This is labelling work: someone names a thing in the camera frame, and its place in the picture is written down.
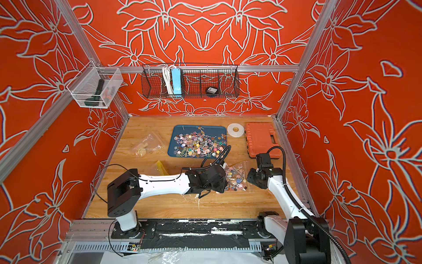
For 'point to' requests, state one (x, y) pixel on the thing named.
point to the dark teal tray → (211, 131)
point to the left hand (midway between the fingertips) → (228, 182)
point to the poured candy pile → (198, 144)
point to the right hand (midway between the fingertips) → (251, 177)
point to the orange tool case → (260, 136)
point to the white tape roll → (236, 130)
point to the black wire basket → (198, 81)
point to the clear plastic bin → (95, 87)
